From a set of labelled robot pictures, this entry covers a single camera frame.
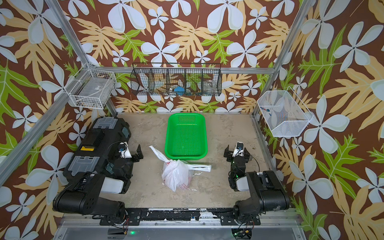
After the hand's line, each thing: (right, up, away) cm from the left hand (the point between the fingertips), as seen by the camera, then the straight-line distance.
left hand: (131, 145), depth 88 cm
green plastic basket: (+32, +4, +18) cm, 37 cm away
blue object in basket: (+28, +34, +6) cm, 45 cm away
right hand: (+63, -1, +1) cm, 63 cm away
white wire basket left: (-25, +34, -1) cm, 42 cm away
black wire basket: (+26, +43, +10) cm, 51 cm away
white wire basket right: (+89, +19, -4) cm, 91 cm away
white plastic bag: (+29, -12, -16) cm, 35 cm away
